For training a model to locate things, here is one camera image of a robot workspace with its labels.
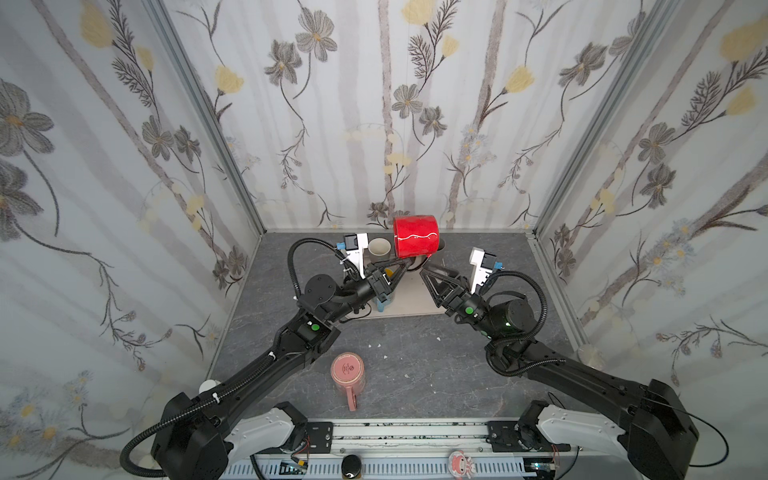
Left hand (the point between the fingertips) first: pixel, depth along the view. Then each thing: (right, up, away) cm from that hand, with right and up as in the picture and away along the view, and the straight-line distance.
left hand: (410, 264), depth 60 cm
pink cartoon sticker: (+12, -47, +8) cm, 49 cm away
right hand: (+4, -2, -3) cm, 6 cm away
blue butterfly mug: (-7, -13, +32) cm, 35 cm away
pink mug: (-15, -28, +15) cm, 35 cm away
